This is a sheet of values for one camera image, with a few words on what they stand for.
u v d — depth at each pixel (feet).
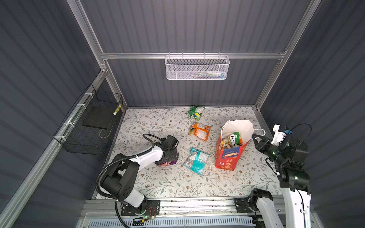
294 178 1.47
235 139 2.84
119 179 1.46
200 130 3.34
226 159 2.46
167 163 2.84
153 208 2.37
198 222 2.53
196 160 2.86
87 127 2.38
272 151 1.85
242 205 2.42
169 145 2.37
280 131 1.90
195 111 3.67
